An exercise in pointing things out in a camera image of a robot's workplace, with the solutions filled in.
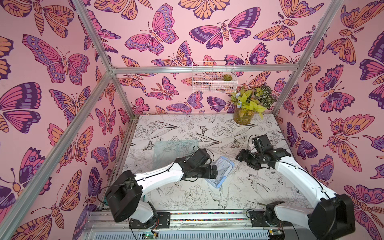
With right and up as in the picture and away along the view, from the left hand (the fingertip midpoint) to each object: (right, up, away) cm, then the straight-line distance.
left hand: (213, 173), depth 80 cm
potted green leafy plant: (+24, +41, +14) cm, 50 cm away
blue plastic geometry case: (+8, +1, +10) cm, 12 cm away
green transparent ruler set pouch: (-30, +8, +19) cm, 36 cm away
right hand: (+16, +7, +3) cm, 18 cm away
